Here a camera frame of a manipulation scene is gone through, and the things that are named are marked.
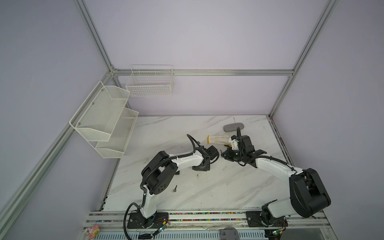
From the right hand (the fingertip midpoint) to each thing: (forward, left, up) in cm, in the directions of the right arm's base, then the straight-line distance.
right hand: (220, 154), depth 87 cm
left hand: (-5, +12, -8) cm, 15 cm away
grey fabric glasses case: (+27, -12, -7) cm, 31 cm away
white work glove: (+17, -1, -7) cm, 19 cm away
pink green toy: (-38, +61, -5) cm, 72 cm away
